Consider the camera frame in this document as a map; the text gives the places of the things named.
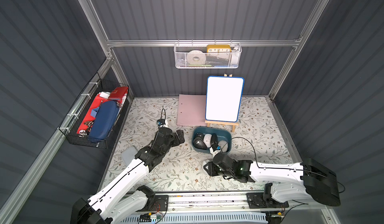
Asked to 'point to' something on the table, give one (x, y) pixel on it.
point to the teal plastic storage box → (222, 133)
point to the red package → (117, 95)
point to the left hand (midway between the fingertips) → (176, 133)
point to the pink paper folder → (192, 110)
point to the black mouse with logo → (199, 143)
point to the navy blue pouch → (106, 114)
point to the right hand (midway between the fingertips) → (206, 166)
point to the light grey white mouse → (224, 145)
